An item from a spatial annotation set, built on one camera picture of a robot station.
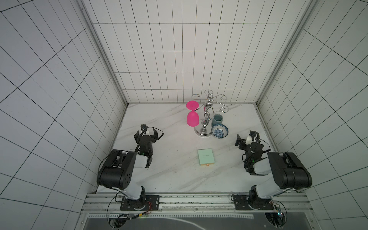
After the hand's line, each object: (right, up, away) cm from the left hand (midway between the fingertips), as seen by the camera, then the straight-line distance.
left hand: (146, 131), depth 94 cm
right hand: (+67, -2, -2) cm, 67 cm away
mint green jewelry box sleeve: (+39, -15, -7) cm, 43 cm away
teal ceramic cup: (+50, +8, +10) cm, 52 cm away
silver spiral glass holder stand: (+42, -1, +11) cm, 43 cm away
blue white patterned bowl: (+51, -1, +7) cm, 51 cm away
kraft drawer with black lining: (+40, -20, -8) cm, 45 cm away
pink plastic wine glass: (+31, +9, -7) cm, 33 cm away
